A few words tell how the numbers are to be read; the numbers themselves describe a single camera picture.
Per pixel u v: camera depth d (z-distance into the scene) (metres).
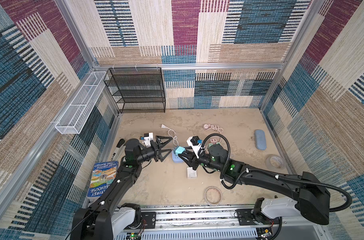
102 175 0.86
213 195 0.81
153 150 0.68
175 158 0.71
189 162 0.64
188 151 0.71
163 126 1.08
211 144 0.61
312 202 0.40
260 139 1.00
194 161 0.63
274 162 0.92
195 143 0.61
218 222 0.73
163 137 0.71
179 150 0.71
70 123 0.70
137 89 1.09
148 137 0.75
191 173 0.86
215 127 1.05
